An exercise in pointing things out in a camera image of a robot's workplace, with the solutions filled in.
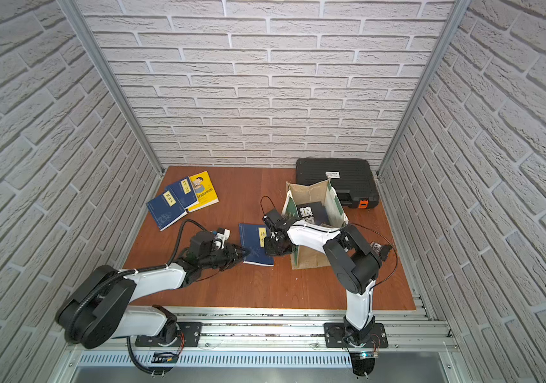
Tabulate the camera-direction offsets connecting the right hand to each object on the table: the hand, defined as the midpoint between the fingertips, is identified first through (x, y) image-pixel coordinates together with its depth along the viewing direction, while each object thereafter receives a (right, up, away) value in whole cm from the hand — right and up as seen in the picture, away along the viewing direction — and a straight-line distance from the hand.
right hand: (272, 252), depth 92 cm
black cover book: (+17, +16, 0) cm, 23 cm away
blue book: (-42, +25, +17) cm, 52 cm away
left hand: (-7, +3, -8) cm, 11 cm away
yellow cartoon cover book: (-33, +25, +18) cm, 45 cm away
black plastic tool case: (+39, +31, +25) cm, 56 cm away
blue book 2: (-49, +17, +12) cm, 53 cm away
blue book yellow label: (-8, +5, +3) cm, 10 cm away
